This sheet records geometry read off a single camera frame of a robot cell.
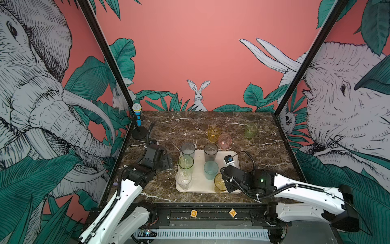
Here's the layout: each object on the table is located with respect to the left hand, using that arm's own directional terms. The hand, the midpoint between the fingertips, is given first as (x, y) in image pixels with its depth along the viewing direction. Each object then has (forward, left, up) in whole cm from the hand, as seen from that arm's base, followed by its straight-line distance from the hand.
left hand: (165, 157), depth 77 cm
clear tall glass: (-6, -9, -14) cm, 17 cm away
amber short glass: (+27, -30, -16) cm, 43 cm away
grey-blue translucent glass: (+12, -11, -13) cm, 21 cm away
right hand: (-11, -29, -2) cm, 31 cm away
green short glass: (+27, -57, -14) cm, 64 cm away
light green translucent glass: (+2, -11, -10) cm, 15 cm away
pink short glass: (+19, -36, -16) cm, 44 cm away
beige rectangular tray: (-9, -18, -16) cm, 25 cm away
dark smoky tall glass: (+14, -26, -18) cm, 34 cm away
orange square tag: (-24, -14, -16) cm, 32 cm away
